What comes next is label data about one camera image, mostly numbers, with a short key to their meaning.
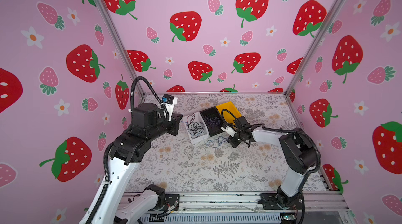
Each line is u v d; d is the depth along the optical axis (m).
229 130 0.88
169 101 0.52
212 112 1.05
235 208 0.73
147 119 0.43
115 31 0.86
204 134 0.95
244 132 0.76
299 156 0.48
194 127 1.01
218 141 0.93
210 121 1.01
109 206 0.37
